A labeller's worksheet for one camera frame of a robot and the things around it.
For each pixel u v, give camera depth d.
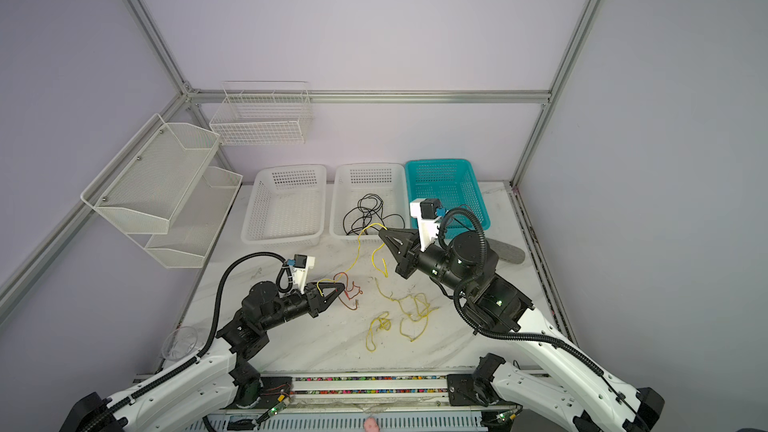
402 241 0.54
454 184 1.19
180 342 0.88
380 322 0.84
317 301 0.67
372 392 0.75
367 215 1.08
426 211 0.50
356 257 1.00
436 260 0.52
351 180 1.15
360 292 0.81
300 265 0.69
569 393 0.42
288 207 1.14
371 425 0.68
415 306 0.88
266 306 0.60
